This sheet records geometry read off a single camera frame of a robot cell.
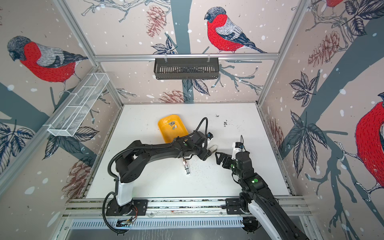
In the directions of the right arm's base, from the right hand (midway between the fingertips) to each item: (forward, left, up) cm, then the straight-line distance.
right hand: (220, 156), depth 81 cm
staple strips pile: (+28, +33, -8) cm, 44 cm away
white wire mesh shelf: (+9, +76, +24) cm, 80 cm away
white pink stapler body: (-4, +19, -8) cm, 21 cm away
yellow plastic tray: (+26, +33, -9) cm, 43 cm away
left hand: (+5, +7, -4) cm, 9 cm away
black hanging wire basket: (+58, +23, +20) cm, 65 cm away
